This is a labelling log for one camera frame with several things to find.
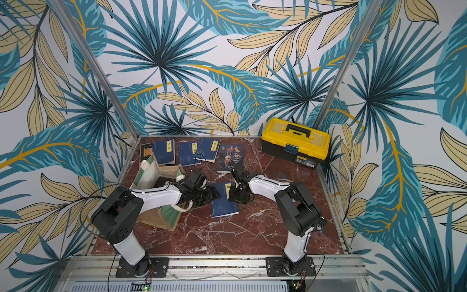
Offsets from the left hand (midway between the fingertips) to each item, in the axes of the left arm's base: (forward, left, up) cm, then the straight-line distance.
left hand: (217, 200), depth 89 cm
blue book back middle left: (+32, +21, -2) cm, 38 cm away
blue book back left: (+30, +34, 0) cm, 45 cm away
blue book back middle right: (+33, +8, -1) cm, 34 cm away
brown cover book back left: (+31, +45, -1) cm, 55 cm away
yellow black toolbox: (+28, -40, +13) cm, 51 cm away
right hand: (+1, -7, -2) cm, 7 cm away
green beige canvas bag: (+5, +30, +13) cm, 33 cm away
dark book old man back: (+29, -5, -2) cm, 30 cm away
